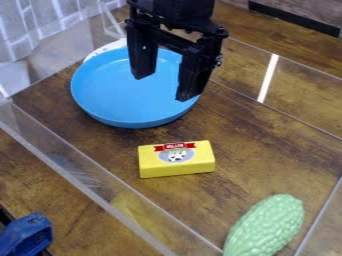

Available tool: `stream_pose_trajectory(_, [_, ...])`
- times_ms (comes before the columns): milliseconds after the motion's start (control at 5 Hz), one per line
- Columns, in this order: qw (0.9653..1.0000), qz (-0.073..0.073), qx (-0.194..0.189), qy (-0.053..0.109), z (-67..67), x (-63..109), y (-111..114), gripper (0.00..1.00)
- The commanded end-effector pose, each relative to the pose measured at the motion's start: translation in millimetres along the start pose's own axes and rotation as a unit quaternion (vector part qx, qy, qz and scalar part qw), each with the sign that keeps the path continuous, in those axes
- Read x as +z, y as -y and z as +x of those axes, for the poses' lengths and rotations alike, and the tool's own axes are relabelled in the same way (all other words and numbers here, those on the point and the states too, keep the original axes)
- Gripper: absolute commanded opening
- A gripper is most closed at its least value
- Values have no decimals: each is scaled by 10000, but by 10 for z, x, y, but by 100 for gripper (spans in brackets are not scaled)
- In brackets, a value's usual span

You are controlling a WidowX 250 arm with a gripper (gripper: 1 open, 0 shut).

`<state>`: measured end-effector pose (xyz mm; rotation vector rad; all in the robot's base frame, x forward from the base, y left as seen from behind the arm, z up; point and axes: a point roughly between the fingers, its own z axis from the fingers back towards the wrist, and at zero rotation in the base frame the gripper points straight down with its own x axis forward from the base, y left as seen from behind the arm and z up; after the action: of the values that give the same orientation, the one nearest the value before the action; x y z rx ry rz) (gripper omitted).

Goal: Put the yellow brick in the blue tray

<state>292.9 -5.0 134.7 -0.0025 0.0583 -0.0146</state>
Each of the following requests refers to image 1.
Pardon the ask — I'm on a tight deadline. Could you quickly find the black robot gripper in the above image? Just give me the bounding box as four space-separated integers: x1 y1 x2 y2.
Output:
127 0 229 102

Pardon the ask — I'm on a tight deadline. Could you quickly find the blue round tray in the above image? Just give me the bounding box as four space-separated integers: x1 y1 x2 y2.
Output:
71 48 199 129

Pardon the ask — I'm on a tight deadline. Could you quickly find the yellow butter brick box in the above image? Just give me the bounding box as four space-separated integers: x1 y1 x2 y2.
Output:
138 140 215 178

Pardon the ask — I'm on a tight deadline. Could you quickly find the grey patterned cloth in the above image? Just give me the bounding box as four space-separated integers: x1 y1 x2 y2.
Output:
0 0 127 63

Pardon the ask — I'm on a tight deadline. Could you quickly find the green bitter melon toy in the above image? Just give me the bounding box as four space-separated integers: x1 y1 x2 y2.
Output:
223 194 305 256

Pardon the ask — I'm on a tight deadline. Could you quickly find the dark wall baseboard strip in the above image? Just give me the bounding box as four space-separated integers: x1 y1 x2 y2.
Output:
249 0 342 38

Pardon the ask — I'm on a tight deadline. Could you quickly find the clear acrylic enclosure wall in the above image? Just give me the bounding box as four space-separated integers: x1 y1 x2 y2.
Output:
0 0 342 256

